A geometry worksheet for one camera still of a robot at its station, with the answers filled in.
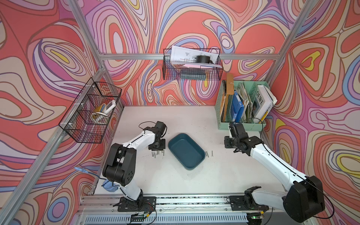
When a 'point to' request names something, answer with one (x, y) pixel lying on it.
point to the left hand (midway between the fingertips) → (161, 148)
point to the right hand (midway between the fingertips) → (229, 144)
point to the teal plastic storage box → (189, 153)
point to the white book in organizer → (264, 101)
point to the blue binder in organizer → (237, 108)
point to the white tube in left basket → (110, 106)
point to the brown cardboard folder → (229, 91)
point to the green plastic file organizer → (249, 126)
